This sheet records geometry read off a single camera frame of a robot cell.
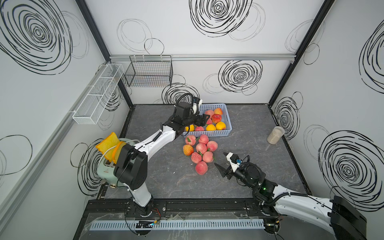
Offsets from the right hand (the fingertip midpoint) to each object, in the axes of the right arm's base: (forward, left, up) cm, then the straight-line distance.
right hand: (221, 159), depth 75 cm
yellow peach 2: (+26, +4, -9) cm, 28 cm away
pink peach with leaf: (+17, +17, -9) cm, 25 cm away
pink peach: (+41, +3, -10) cm, 42 cm away
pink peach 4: (+5, +13, -10) cm, 17 cm away
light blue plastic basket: (+35, -7, -10) cm, 37 cm away
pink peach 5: (+6, +6, -10) cm, 13 cm away
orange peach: (+41, -2, -9) cm, 42 cm away
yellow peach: (+25, +16, -8) cm, 31 cm away
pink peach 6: (-1, +10, -10) cm, 14 cm away
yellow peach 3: (+29, -3, -10) cm, 31 cm away
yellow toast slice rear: (+2, +57, +7) cm, 57 cm away
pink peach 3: (+18, +8, -9) cm, 22 cm away
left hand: (+23, +9, +8) cm, 26 cm away
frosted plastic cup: (+20, -36, -7) cm, 42 cm away
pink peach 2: (+26, +11, -9) cm, 29 cm away
